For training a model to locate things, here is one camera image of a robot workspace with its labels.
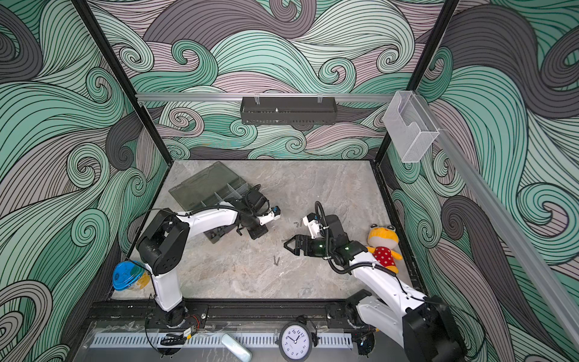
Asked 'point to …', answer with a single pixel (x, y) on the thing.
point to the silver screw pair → (276, 262)
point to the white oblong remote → (236, 348)
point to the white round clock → (295, 342)
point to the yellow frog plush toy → (381, 241)
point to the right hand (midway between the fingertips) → (291, 248)
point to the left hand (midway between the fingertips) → (263, 227)
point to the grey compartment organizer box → (212, 186)
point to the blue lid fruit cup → (130, 275)
